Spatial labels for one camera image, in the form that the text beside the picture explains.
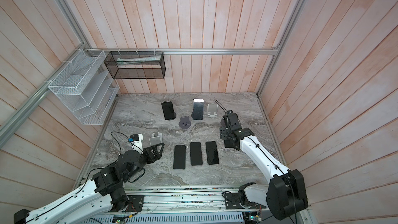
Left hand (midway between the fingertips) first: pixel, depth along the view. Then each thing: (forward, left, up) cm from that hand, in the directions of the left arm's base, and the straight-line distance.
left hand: (159, 149), depth 74 cm
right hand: (+14, -37, -4) cm, 40 cm away
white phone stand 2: (+11, +6, -11) cm, 17 cm away
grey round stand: (+23, -11, -12) cm, 28 cm away
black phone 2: (+30, 0, -6) cm, 30 cm away
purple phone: (+3, -18, -16) cm, 24 cm away
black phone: (+3, -8, -16) cm, 19 cm away
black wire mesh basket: (+58, +23, +9) cm, 63 cm away
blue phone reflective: (+33, -20, -9) cm, 39 cm away
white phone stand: (+34, -30, -11) cm, 46 cm away
